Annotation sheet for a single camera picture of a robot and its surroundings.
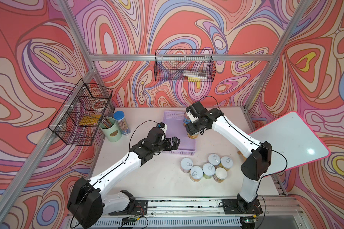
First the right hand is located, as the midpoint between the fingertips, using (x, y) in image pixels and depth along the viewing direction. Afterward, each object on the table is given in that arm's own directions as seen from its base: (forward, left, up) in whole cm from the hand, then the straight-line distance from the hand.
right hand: (195, 130), depth 84 cm
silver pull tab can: (-13, -11, -13) cm, 21 cm away
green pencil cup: (+6, +54, -2) cm, 54 cm away
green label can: (-20, -7, -13) cm, 25 cm away
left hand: (-8, +12, +1) cm, 14 cm away
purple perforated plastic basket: (+21, +12, -17) cm, 30 cm away
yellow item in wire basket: (-2, +56, +14) cm, 57 cm away
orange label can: (-21, +1, -13) cm, 25 cm away
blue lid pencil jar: (+10, +47, -2) cm, 48 cm away
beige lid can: (-23, -12, -12) cm, 28 cm away
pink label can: (-16, +6, -13) cm, 21 cm away
